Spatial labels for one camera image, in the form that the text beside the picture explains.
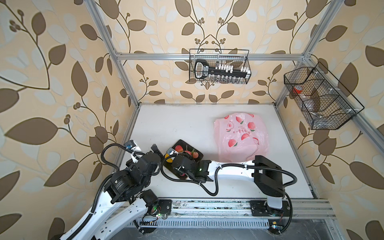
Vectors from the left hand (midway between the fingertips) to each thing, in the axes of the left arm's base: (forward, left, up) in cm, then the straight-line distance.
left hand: (151, 150), depth 68 cm
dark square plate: (+12, -14, -20) cm, 27 cm away
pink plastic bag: (+20, -48, -18) cm, 55 cm away
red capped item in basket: (+40, -80, +5) cm, 90 cm away
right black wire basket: (+24, -84, +10) cm, 88 cm away
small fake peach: (+8, -20, -21) cm, 30 cm away
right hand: (+3, -10, -13) cm, 17 cm away
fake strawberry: (+12, -9, -21) cm, 26 cm away
